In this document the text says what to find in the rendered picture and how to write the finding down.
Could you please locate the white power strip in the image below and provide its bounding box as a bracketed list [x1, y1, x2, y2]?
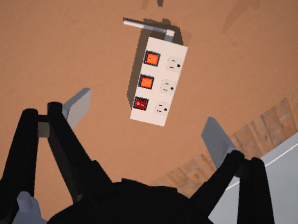
[123, 20, 188, 126]

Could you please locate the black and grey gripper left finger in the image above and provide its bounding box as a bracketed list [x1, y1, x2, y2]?
[0, 87, 138, 224]

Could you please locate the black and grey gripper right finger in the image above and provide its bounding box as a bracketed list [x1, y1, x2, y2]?
[168, 117, 275, 224]

